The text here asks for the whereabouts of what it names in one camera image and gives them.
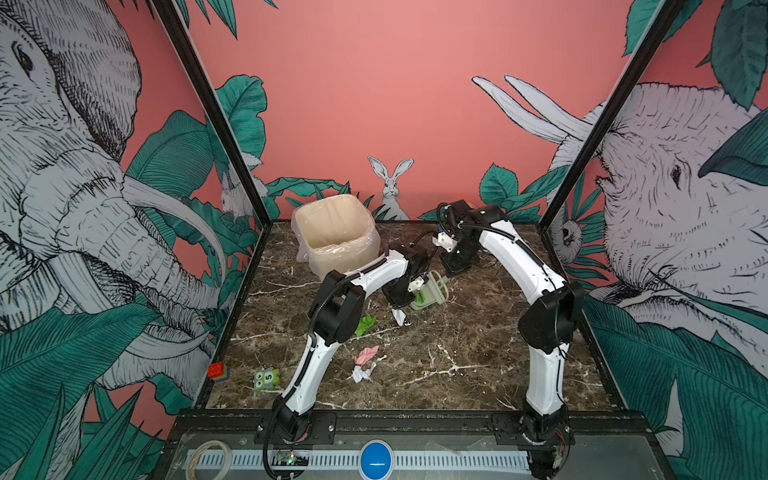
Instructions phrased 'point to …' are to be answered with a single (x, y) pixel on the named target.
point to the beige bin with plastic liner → (334, 233)
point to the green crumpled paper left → (365, 323)
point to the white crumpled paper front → (359, 374)
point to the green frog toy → (266, 379)
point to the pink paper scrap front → (366, 354)
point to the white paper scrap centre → (399, 316)
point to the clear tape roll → (190, 469)
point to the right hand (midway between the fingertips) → (445, 269)
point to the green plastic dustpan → (433, 291)
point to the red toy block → (215, 370)
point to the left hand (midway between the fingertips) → (396, 298)
